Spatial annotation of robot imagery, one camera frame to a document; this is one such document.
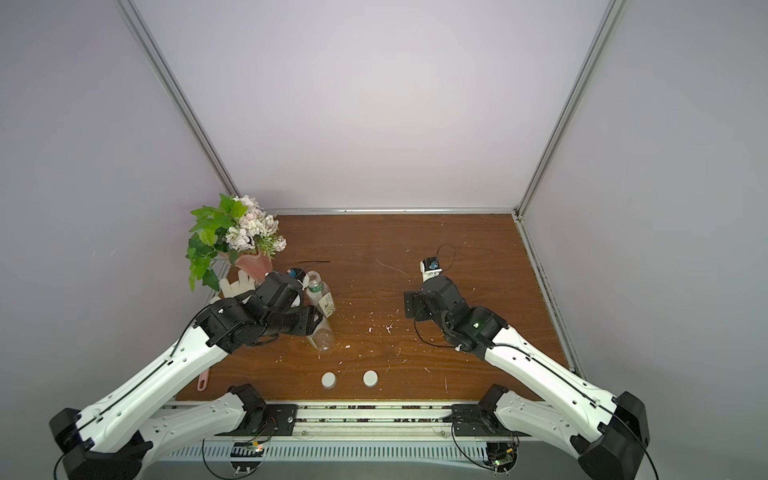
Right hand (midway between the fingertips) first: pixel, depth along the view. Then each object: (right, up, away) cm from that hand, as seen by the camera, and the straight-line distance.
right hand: (420, 286), depth 75 cm
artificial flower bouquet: (-50, +16, +4) cm, 53 cm away
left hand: (-26, -7, -2) cm, 27 cm away
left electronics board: (-44, -42, -3) cm, 61 cm away
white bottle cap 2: (-13, -26, +4) cm, 30 cm away
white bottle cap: (-25, -26, +4) cm, 37 cm away
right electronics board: (+19, -40, -5) cm, 45 cm away
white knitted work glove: (-61, -5, +23) cm, 66 cm away
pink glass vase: (-48, +4, +10) cm, 49 cm away
